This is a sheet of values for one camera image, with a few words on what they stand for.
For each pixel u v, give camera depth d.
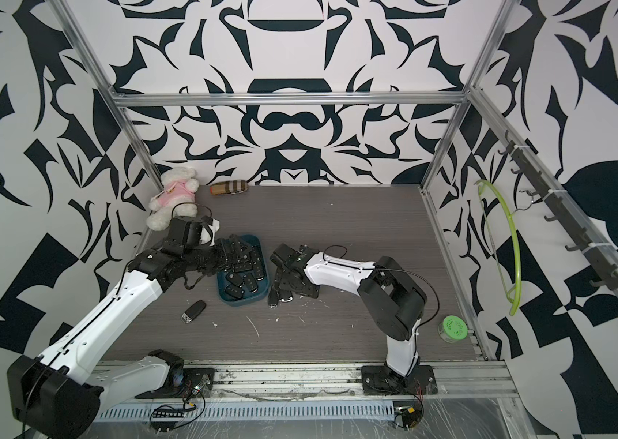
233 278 0.92
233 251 0.69
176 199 1.04
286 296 0.89
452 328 0.80
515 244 0.66
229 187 1.15
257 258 0.96
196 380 0.73
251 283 0.91
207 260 0.65
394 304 0.48
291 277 0.65
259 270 0.94
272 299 0.89
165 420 0.72
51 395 0.37
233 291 0.89
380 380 0.75
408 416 0.71
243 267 0.94
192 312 0.86
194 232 0.61
